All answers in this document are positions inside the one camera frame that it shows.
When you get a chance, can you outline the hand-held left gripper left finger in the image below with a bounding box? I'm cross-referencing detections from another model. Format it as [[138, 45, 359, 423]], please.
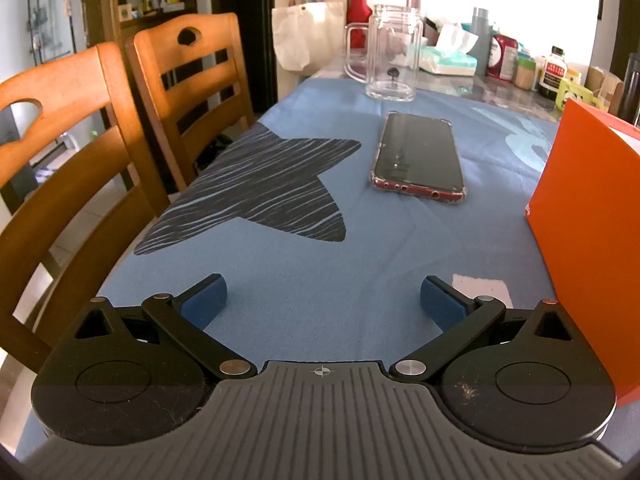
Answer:
[[75, 273, 259, 380]]

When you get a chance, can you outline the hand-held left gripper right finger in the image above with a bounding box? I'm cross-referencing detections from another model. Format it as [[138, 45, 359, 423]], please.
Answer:
[[389, 275, 575, 383]]

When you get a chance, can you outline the orange cardboard box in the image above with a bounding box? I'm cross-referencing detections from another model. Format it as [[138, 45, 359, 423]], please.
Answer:
[[525, 99, 640, 408]]

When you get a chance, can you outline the blue printed tablecloth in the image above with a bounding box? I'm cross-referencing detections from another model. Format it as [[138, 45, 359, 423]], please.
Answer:
[[15, 77, 640, 463]]

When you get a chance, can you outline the smartphone in clear case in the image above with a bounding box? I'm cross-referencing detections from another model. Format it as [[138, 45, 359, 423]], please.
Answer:
[[370, 111, 468, 207]]

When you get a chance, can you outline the wooden chair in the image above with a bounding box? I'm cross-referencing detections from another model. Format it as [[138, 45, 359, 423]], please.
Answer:
[[0, 42, 171, 376], [125, 12, 261, 193]]

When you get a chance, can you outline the small jar with green lid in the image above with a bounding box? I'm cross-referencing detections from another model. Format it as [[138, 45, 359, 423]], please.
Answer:
[[515, 55, 536, 92]]

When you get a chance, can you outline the green box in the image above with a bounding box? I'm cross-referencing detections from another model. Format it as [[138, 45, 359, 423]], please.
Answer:
[[555, 77, 593, 111]]

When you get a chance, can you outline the tissue pack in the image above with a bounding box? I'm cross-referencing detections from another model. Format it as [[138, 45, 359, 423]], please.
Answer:
[[405, 22, 481, 77]]

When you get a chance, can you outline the clear glass mug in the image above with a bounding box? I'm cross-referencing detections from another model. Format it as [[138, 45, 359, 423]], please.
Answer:
[[343, 4, 426, 102]]

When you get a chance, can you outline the dark bottle with white label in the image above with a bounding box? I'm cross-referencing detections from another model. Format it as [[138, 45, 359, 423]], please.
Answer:
[[539, 46, 568, 101]]

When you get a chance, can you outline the grey bottle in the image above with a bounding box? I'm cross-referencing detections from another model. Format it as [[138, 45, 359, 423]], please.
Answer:
[[470, 7, 493, 77]]

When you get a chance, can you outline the brown carton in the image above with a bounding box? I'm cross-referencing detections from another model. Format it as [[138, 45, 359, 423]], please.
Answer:
[[585, 65, 626, 116]]

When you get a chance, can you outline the cream tote bag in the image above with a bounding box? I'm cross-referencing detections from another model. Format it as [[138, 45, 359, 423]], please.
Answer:
[[271, 2, 347, 77]]

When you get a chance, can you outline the black thermos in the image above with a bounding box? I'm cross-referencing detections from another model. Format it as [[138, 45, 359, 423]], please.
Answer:
[[617, 52, 640, 126]]

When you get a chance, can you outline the red umbrella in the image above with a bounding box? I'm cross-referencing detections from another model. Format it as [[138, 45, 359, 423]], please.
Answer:
[[348, 0, 373, 50]]

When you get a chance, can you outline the wooden cabinet with shelves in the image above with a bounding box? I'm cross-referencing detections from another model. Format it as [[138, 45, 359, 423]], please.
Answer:
[[80, 0, 201, 56]]

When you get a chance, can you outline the shower fixture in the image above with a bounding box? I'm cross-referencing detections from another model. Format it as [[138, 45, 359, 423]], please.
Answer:
[[20, 0, 76, 61]]

